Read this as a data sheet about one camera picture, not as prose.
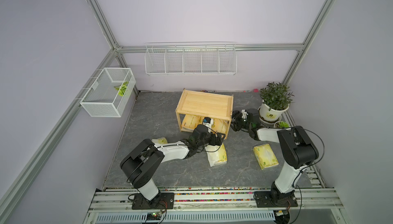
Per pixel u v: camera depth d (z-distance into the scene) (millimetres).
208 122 789
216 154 846
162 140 912
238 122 868
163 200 736
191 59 993
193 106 845
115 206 730
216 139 783
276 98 891
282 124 888
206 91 1239
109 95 826
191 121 962
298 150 502
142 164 451
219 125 912
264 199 738
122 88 809
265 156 844
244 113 890
